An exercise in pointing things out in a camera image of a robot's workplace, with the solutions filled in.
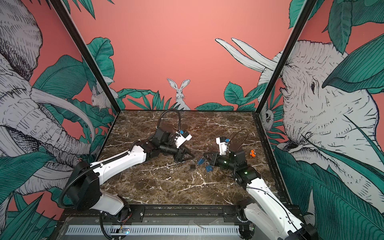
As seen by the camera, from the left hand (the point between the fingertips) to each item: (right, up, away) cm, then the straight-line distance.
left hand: (192, 153), depth 75 cm
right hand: (+5, -1, -2) cm, 6 cm away
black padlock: (0, -11, +16) cm, 19 cm away
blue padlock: (+5, -5, +1) cm, 7 cm away
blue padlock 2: (+10, -13, +15) cm, 22 cm away
